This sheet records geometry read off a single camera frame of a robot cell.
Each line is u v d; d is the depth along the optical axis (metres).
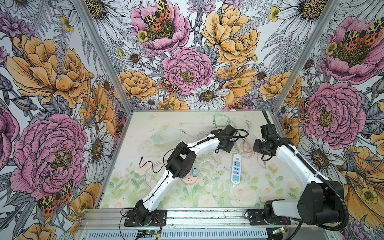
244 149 1.00
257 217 0.74
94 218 0.77
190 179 0.85
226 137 0.81
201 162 0.94
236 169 0.89
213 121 1.15
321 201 0.41
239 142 1.00
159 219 0.74
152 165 0.91
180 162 0.61
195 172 0.82
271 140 0.62
